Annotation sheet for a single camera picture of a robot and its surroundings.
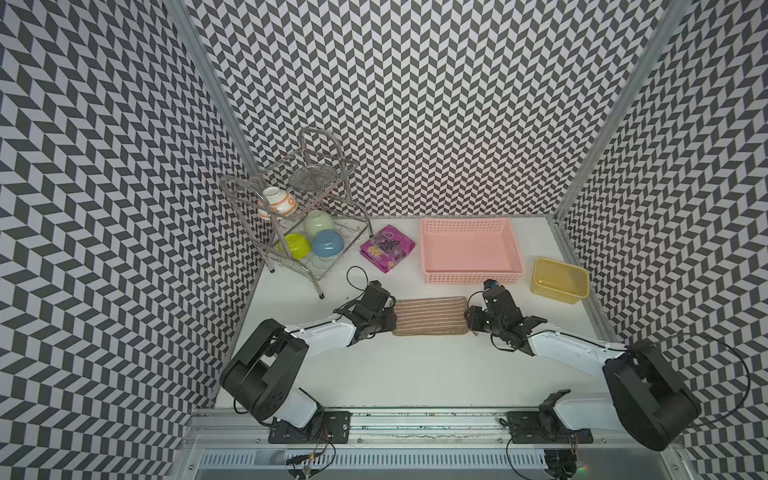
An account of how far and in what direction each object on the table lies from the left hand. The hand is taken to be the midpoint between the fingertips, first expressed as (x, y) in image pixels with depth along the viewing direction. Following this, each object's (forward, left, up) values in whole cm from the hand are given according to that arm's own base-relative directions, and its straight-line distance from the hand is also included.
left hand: (391, 320), depth 91 cm
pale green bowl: (+35, +28, +8) cm, 45 cm away
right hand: (0, -24, +1) cm, 24 cm away
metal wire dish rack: (+21, +25, +27) cm, 42 cm away
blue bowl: (+23, +21, +10) cm, 33 cm away
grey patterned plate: (+48, +29, +17) cm, 59 cm away
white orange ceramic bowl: (+18, +30, +32) cm, 47 cm away
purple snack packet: (+24, +2, +4) cm, 25 cm away
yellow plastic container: (+14, -58, -1) cm, 59 cm away
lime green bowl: (+23, +32, +9) cm, 40 cm away
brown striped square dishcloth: (+1, -12, 0) cm, 12 cm away
